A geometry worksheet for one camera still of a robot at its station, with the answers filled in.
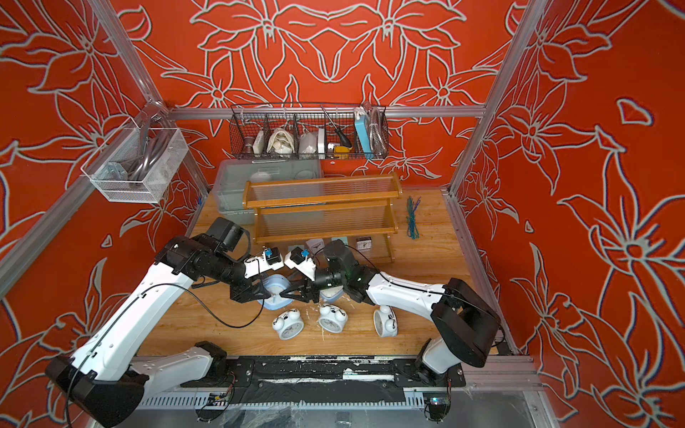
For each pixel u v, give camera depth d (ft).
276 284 2.20
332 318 2.48
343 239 3.10
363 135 2.80
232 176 3.38
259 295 2.03
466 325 1.40
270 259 1.95
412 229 3.48
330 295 2.77
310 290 2.11
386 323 2.42
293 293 2.24
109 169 2.29
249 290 1.91
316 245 3.10
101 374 1.22
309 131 3.20
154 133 2.71
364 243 3.10
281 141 2.97
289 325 2.45
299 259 2.07
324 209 3.21
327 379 2.39
